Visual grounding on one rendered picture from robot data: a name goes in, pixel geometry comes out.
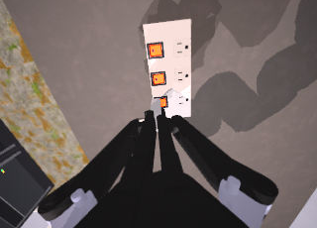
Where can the white power strip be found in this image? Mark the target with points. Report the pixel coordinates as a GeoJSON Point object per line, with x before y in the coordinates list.
{"type": "Point", "coordinates": [169, 57]}

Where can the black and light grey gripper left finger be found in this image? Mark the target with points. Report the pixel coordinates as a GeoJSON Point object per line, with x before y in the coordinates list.
{"type": "Point", "coordinates": [134, 149]}

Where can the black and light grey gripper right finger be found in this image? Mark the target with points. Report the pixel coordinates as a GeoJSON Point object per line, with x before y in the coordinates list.
{"type": "Point", "coordinates": [247, 193]}

